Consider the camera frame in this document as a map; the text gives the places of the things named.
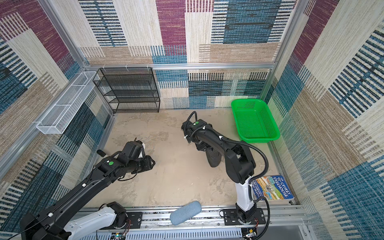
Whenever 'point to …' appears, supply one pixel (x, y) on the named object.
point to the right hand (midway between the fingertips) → (211, 145)
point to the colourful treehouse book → (272, 188)
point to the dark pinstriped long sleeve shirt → (213, 156)
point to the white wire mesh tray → (57, 118)
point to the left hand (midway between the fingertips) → (154, 161)
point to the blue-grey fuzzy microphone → (185, 213)
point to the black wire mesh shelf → (129, 90)
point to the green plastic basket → (254, 123)
